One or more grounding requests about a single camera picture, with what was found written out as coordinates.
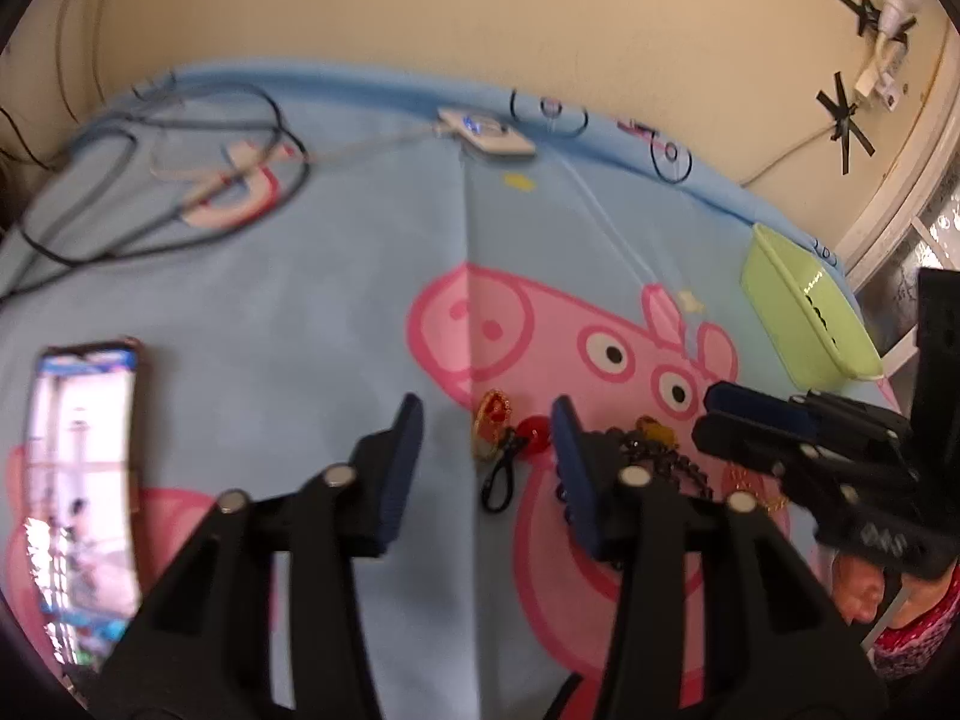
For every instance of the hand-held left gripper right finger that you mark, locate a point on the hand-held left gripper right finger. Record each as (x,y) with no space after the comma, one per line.
(574,480)

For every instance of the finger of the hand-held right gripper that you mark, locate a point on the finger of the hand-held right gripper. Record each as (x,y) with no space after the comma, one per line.
(750,444)
(757,405)

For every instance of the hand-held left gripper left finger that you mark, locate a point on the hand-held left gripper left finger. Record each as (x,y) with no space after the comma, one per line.
(397,480)

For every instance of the light green plastic basin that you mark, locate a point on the light green plastic basin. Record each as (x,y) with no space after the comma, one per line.
(787,307)

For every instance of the gold and red pendant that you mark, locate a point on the gold and red pendant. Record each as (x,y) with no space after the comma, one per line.
(491,412)

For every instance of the person's right hand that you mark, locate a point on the person's right hand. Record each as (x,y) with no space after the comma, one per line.
(859,589)

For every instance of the blue cartoon pig blanket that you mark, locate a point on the blue cartoon pig blanket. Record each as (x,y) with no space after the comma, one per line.
(300,330)

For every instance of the red patterned clothing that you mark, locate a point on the red patterned clothing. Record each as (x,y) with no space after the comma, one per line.
(915,645)

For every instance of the black tape cross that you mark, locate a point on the black tape cross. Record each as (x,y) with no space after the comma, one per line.
(862,4)
(844,120)

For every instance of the smartphone with lit screen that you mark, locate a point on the smartphone with lit screen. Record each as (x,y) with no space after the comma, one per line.
(82,495)

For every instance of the small white electronic device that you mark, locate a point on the small white electronic device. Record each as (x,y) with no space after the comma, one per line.
(487,136)

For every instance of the white window frame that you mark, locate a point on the white window frame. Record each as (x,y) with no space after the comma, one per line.
(892,202)

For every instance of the white wall adapter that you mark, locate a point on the white wall adapter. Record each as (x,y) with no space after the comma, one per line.
(889,30)

